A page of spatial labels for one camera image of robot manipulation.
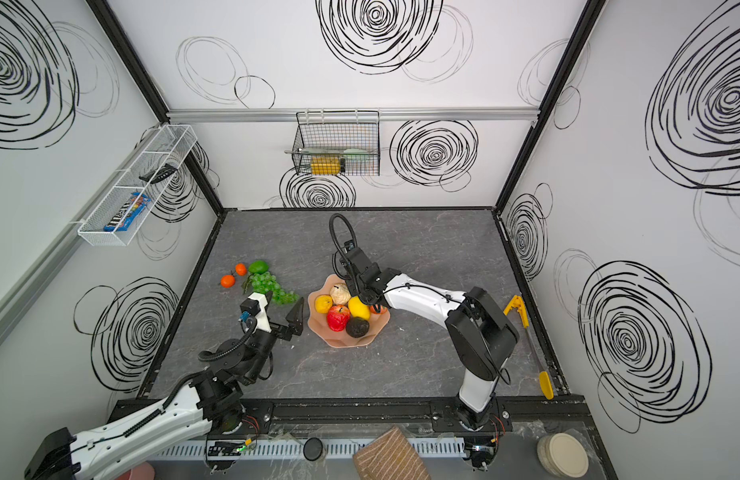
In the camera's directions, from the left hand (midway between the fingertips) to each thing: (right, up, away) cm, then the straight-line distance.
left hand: (288, 297), depth 74 cm
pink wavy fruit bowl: (+5, -10, +13) cm, 17 cm away
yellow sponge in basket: (+7, +36, +14) cm, 40 cm away
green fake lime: (-18, +5, +26) cm, 32 cm away
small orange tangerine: (-27, +1, +24) cm, 36 cm away
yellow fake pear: (+6, -4, +13) cm, 15 cm away
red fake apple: (+11, -8, +11) cm, 17 cm away
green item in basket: (+15, +41, +16) cm, 46 cm away
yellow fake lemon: (+17, -6, +14) cm, 22 cm away
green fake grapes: (-14, +1, +20) cm, 24 cm away
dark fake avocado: (+17, -10, +8) cm, 21 cm away
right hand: (+16, +5, +15) cm, 23 cm away
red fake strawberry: (+23, -1, -10) cm, 26 cm away
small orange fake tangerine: (-24, +4, +26) cm, 35 cm away
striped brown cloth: (+25, -36, -6) cm, 44 cm away
